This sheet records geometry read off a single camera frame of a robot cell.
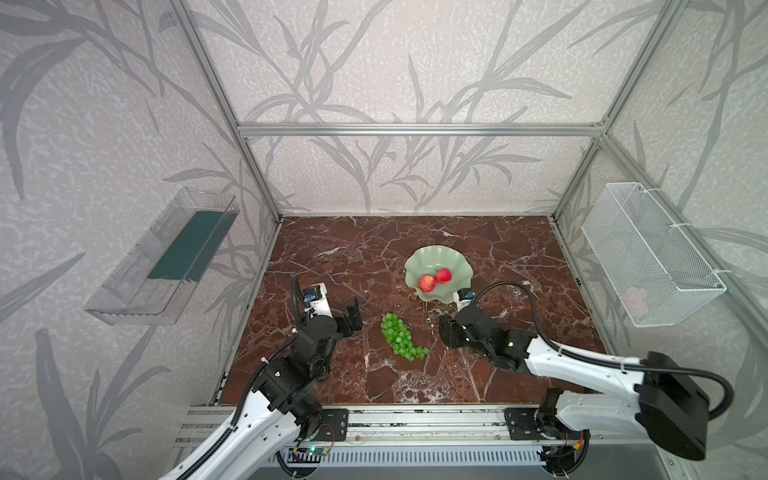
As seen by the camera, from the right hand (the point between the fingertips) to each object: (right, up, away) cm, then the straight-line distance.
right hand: (441, 316), depth 85 cm
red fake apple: (-3, +8, +11) cm, 14 cm away
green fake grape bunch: (-12, -5, 0) cm, 13 cm away
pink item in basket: (+45, +7, -14) cm, 48 cm away
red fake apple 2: (+2, +10, +12) cm, 16 cm away
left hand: (-25, +8, -9) cm, 28 cm away
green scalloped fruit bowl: (-2, +15, +20) cm, 25 cm away
